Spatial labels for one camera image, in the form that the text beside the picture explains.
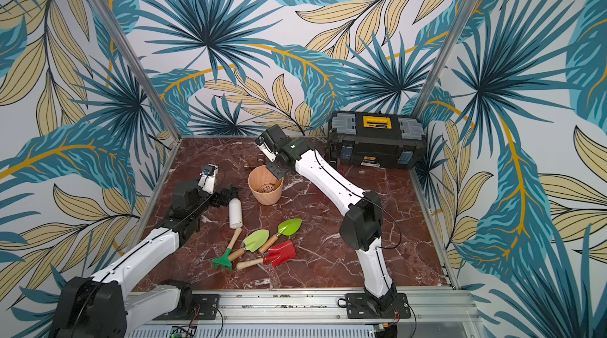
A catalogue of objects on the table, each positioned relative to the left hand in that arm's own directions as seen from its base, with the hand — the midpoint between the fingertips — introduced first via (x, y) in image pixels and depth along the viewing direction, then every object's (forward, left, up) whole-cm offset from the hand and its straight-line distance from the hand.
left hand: (218, 183), depth 85 cm
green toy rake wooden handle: (-23, -4, -12) cm, 27 cm away
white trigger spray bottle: (-6, -5, -11) cm, 14 cm away
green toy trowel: (-11, -25, -12) cm, 30 cm away
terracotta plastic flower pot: (+7, -14, -13) cm, 21 cm away
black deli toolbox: (+23, -60, +1) cm, 65 cm away
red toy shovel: (-21, -22, -15) cm, 33 cm away
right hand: (+1, -16, +5) cm, 17 cm away
